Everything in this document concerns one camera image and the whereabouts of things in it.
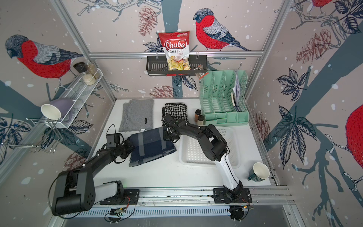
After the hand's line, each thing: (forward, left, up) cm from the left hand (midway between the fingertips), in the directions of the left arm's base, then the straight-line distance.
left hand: (137, 142), depth 91 cm
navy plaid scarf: (0, -7, -4) cm, 8 cm away
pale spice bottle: (+14, -42, +5) cm, 45 cm away
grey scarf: (+23, +5, 0) cm, 24 cm away
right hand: (+4, -18, -3) cm, 18 cm away
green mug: (-19, -75, 0) cm, 77 cm away
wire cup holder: (-12, +32, +32) cm, 47 cm away
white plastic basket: (-5, -37, -3) cm, 37 cm away
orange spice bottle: (+18, -40, +2) cm, 44 cm away
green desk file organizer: (+42, -58, -2) cm, 72 cm away
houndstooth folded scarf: (+26, -26, +1) cm, 37 cm away
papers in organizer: (+26, -66, +19) cm, 73 cm away
